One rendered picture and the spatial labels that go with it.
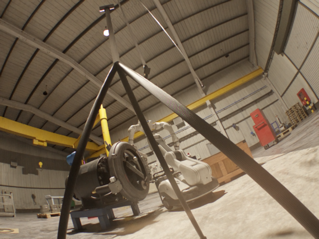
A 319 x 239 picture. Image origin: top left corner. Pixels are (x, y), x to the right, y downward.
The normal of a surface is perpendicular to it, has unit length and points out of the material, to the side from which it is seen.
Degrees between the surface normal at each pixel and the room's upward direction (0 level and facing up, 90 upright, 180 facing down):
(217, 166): 90
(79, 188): 106
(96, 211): 90
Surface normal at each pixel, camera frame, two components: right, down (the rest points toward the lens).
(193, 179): -0.84, 0.04
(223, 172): -0.31, -0.32
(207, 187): 0.29, -0.51
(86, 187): -0.21, -0.07
